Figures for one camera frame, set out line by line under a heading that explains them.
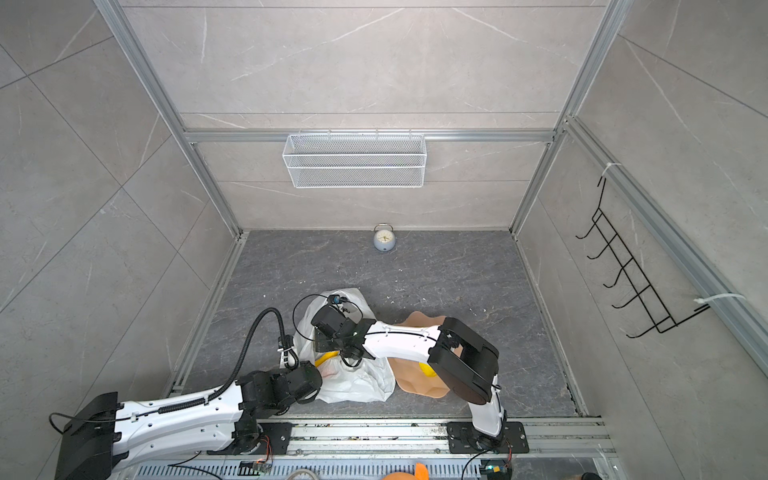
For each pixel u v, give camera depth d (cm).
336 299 78
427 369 80
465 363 44
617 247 72
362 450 73
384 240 113
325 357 84
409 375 81
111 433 43
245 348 58
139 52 74
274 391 59
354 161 101
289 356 70
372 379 76
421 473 66
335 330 65
